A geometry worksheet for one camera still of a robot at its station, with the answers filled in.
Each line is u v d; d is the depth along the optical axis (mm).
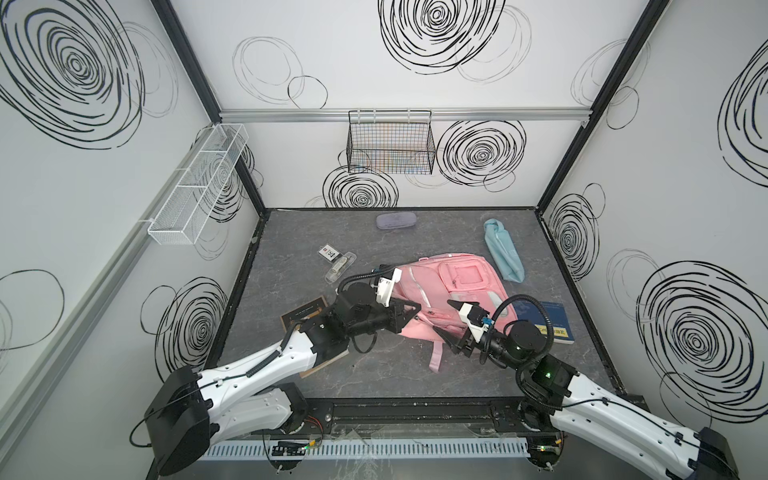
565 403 544
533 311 919
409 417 754
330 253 1055
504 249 1041
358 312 550
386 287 654
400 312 630
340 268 1013
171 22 722
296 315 911
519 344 548
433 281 916
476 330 595
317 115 1933
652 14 722
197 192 706
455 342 629
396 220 1126
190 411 392
